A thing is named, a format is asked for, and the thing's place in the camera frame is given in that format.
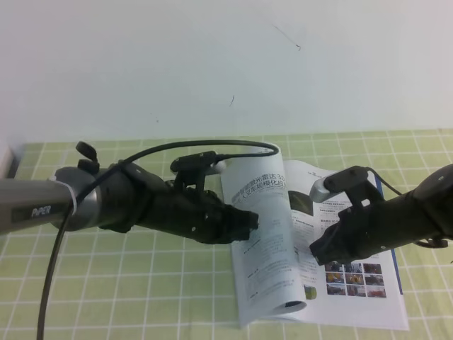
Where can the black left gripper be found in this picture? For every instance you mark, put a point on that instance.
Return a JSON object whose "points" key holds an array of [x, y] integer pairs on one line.
{"points": [[199, 216]]}

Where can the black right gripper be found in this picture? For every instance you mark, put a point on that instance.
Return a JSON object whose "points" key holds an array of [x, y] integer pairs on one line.
{"points": [[354, 237]]}

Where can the white printed magazine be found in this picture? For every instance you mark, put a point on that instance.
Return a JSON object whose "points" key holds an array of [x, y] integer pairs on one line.
{"points": [[276, 275]]}

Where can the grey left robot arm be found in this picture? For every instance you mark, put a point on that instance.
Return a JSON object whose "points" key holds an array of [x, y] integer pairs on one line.
{"points": [[130, 197]]}

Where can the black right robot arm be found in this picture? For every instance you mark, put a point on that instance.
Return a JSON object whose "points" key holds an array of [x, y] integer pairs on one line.
{"points": [[422, 216]]}

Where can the green checkered tablecloth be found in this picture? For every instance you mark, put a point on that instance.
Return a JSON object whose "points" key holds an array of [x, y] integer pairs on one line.
{"points": [[148, 285]]}

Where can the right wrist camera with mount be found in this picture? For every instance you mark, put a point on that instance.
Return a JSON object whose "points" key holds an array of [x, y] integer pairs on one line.
{"points": [[352, 181]]}

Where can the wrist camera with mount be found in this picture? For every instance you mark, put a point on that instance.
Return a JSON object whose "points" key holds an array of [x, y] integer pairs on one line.
{"points": [[352, 181], [191, 170]]}

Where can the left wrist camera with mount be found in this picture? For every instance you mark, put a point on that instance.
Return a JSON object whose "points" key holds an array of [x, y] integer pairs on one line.
{"points": [[191, 170]]}

